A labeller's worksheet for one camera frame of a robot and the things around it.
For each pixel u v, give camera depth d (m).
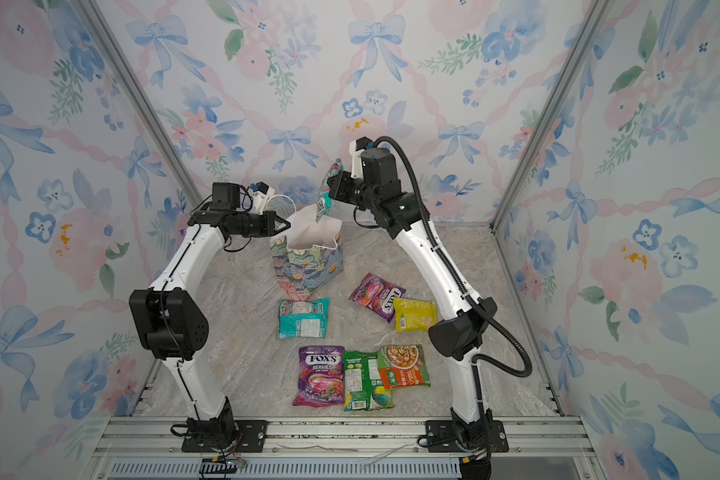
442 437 0.73
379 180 0.54
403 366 0.84
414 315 0.90
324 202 0.72
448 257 0.51
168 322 0.51
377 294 0.97
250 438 0.74
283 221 0.85
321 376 0.80
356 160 0.65
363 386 0.80
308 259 0.82
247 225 0.75
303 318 0.92
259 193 0.79
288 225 0.86
